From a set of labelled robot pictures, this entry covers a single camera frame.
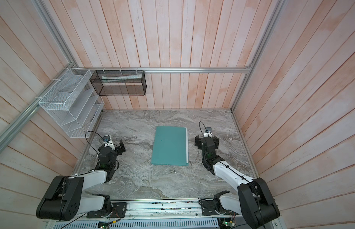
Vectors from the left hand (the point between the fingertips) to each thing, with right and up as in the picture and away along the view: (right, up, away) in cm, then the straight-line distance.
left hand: (115, 143), depth 89 cm
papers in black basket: (-3, +42, +2) cm, 42 cm away
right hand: (+58, +5, -2) cm, 58 cm away
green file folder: (+35, -4, +11) cm, 37 cm away
